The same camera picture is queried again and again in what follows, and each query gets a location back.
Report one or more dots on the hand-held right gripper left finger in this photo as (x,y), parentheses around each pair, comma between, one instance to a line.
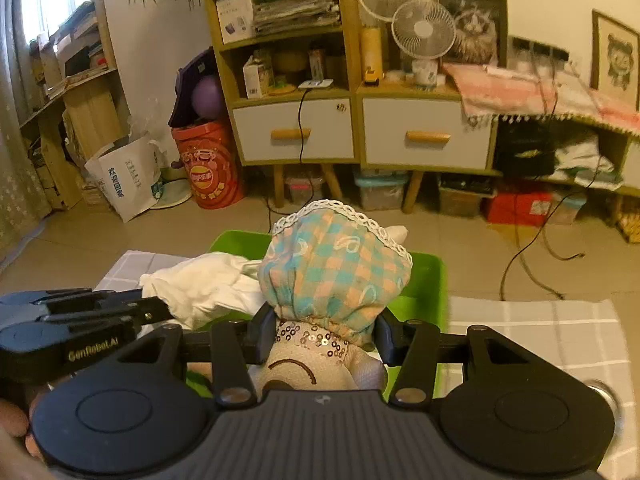
(262,335)

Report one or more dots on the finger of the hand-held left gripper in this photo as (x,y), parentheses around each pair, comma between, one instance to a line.
(130,311)
(95,295)

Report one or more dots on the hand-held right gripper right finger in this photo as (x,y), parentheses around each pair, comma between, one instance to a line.
(390,340)

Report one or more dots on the green plastic bin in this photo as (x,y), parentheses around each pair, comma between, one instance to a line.
(425,285)

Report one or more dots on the white cloth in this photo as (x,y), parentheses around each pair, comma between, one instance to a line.
(200,290)

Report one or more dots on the rag doll with checked bonnet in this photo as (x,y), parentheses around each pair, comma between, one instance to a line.
(330,270)

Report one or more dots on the person's left hand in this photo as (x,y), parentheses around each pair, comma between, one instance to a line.
(35,425)

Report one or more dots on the white paper bag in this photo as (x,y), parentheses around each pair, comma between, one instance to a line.
(127,180)

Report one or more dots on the white round floor plate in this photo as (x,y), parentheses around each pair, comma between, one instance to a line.
(172,195)

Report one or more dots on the grey checked tablecloth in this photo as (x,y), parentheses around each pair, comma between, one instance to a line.
(525,320)

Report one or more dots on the clear storage box blue lid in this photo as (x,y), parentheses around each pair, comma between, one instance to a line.
(380,191)

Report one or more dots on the clear storage box dark lid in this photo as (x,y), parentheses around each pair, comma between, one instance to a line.
(302,187)

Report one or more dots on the patterned curtain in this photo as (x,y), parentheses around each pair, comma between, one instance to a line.
(17,160)

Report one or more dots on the orange printed bucket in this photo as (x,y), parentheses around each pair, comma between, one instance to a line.
(207,170)

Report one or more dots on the clear storage box of tools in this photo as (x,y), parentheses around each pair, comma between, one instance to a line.
(465,197)

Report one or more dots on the red storage box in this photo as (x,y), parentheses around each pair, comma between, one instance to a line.
(517,209)

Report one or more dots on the wooden storage shelf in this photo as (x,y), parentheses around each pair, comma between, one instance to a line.
(90,105)

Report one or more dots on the white drawer of tall cabinet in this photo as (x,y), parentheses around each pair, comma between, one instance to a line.
(260,127)

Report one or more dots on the white drawer of low cabinet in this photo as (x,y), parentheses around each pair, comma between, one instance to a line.
(385,130)

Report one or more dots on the dark purple bag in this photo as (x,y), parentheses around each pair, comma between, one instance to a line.
(187,90)

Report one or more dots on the purple ball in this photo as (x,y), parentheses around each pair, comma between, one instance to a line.
(210,97)

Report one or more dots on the black bag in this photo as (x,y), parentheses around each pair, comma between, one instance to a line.
(525,150)

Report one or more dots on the low wooden cabinet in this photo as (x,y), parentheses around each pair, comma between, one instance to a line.
(425,92)

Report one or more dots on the white carton box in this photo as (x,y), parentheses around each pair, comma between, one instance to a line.
(256,77)

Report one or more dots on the white folded clothes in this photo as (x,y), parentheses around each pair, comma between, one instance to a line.
(587,165)

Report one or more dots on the yellow toy bus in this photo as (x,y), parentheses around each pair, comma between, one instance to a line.
(372,75)

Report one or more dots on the pink fringed cloth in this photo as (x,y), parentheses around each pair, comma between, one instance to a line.
(500,90)

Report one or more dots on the tall wooden shelf cabinet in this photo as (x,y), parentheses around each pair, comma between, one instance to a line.
(345,60)

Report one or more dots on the yellow roll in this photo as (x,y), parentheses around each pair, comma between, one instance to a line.
(371,47)

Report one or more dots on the long wooden sideboard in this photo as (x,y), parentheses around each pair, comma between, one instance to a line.
(625,160)

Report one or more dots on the white product box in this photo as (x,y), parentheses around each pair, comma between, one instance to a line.
(235,17)

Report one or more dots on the small white desk fan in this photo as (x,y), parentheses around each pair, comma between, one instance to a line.
(422,27)

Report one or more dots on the framed cat picture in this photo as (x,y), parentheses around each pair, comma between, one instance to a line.
(475,30)

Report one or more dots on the stack of newspapers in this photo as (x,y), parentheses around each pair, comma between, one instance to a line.
(295,10)

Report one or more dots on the framed cartoon girl picture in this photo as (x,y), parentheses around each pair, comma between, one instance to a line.
(617,55)

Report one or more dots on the black wall power strip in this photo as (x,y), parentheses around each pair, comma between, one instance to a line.
(540,47)

